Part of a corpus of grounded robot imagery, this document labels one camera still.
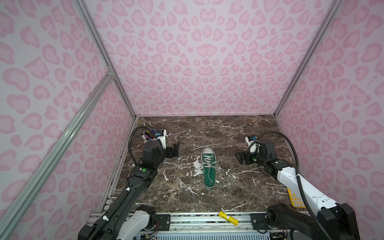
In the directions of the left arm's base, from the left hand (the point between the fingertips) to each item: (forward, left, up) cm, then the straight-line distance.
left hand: (171, 139), depth 78 cm
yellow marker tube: (-33, -28, -21) cm, 48 cm away
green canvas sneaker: (+4, -21, -19) cm, 28 cm away
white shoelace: (-2, -19, -19) cm, 27 cm away
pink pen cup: (+8, +19, -12) cm, 24 cm away
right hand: (-3, -39, -9) cm, 40 cm away
